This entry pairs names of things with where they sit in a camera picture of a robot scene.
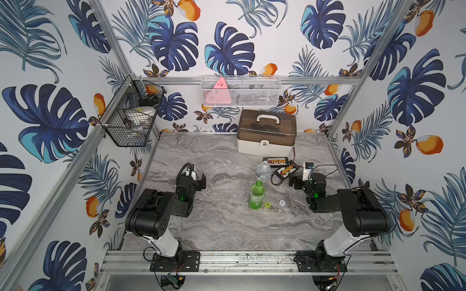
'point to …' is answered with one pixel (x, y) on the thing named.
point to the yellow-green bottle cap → (267, 205)
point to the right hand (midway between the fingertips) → (299, 172)
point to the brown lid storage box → (266, 133)
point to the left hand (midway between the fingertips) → (193, 171)
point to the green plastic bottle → (256, 194)
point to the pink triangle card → (219, 94)
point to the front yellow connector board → (285, 171)
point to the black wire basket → (129, 119)
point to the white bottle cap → (282, 202)
